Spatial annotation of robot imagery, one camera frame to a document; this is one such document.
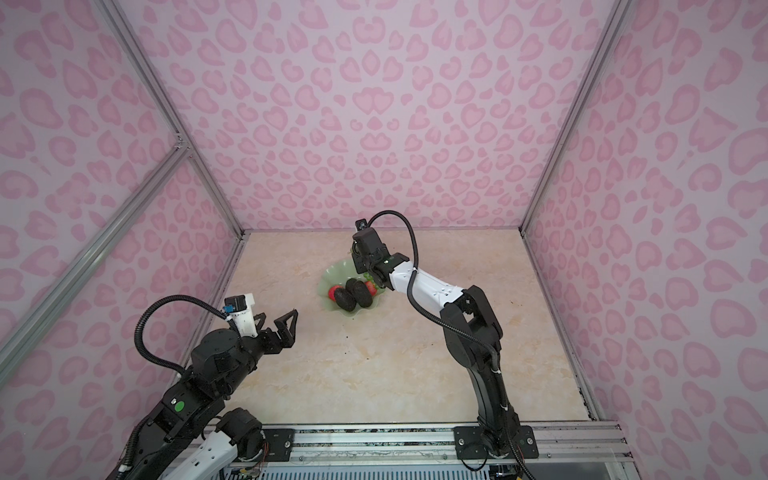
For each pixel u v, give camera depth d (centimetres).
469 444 73
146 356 47
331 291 97
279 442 74
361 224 80
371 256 72
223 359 50
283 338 63
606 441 76
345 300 93
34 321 53
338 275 104
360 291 93
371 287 97
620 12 68
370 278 80
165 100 83
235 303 58
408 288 57
